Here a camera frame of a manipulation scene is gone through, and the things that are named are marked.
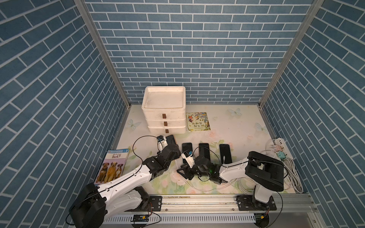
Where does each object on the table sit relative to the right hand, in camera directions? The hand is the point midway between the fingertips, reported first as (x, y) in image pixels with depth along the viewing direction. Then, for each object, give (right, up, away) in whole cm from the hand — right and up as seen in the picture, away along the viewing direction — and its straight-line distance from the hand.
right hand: (179, 170), depth 80 cm
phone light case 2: (+30, +7, +15) cm, 34 cm away
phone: (-6, +17, +5) cm, 19 cm away
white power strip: (+69, +10, +13) cm, 71 cm away
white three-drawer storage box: (-10, +36, +4) cm, 37 cm away
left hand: (-1, +12, +3) cm, 12 cm away
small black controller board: (-19, -21, -8) cm, 30 cm away
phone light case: (+4, +11, +14) cm, 18 cm away
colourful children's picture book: (+12, +27, +29) cm, 41 cm away
